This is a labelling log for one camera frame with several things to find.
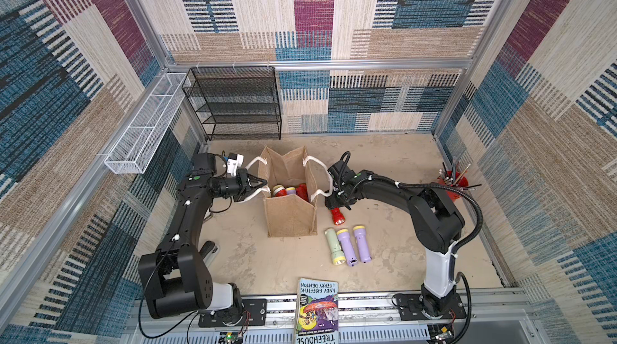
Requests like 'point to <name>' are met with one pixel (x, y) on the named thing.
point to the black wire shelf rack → (238, 102)
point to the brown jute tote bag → (288, 215)
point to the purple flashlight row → (291, 190)
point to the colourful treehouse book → (317, 312)
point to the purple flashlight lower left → (345, 240)
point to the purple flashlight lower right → (361, 235)
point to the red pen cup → (452, 178)
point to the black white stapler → (209, 252)
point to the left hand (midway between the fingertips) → (266, 183)
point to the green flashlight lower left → (335, 246)
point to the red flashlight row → (279, 190)
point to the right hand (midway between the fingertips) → (337, 203)
